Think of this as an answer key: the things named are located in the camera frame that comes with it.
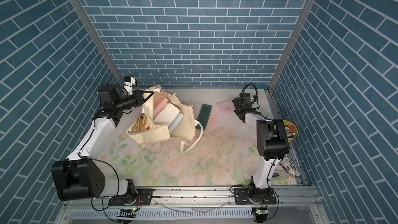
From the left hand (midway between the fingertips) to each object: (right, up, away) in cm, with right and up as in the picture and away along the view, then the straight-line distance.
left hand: (156, 93), depth 75 cm
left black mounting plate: (-7, -49, -3) cm, 50 cm away
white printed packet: (+69, -39, +5) cm, 79 cm away
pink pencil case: (+39, -7, +34) cm, 52 cm away
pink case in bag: (-4, -7, +17) cm, 19 cm away
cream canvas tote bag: (-6, -17, +2) cm, 19 cm away
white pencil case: (+1, -12, +16) cm, 20 cm away
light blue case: (+6, -17, +16) cm, 24 cm away
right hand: (+45, -3, +25) cm, 51 cm away
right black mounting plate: (+42, -50, -2) cm, 65 cm away
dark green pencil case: (+23, -14, +28) cm, 38 cm away
